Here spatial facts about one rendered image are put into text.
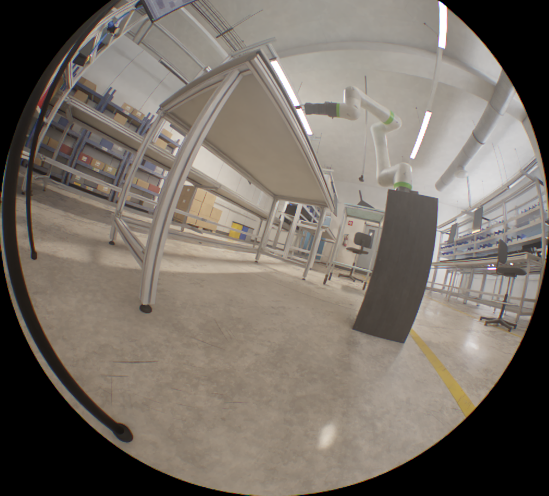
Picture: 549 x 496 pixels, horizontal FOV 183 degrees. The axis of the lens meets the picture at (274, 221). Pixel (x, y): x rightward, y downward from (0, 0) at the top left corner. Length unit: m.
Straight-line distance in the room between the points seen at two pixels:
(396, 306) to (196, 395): 0.90
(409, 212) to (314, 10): 3.28
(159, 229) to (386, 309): 1.02
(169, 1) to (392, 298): 2.39
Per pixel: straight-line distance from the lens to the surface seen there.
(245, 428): 0.40
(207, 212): 4.73
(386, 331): 1.02
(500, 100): 3.97
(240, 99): 0.98
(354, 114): 1.04
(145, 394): 0.41
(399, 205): 1.02
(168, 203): 0.51
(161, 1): 1.69
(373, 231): 7.52
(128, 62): 5.54
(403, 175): 1.17
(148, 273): 0.55
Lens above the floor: 0.35
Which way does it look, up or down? 6 degrees up
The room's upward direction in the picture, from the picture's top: 17 degrees clockwise
